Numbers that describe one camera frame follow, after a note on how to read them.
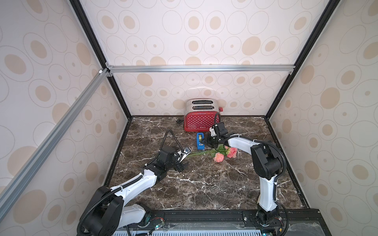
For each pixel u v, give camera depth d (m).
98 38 0.80
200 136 1.00
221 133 0.79
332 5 0.68
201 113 0.97
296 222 0.73
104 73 0.86
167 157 0.63
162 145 1.03
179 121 1.16
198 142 1.00
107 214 0.40
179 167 0.76
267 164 0.54
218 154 0.93
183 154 0.71
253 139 0.59
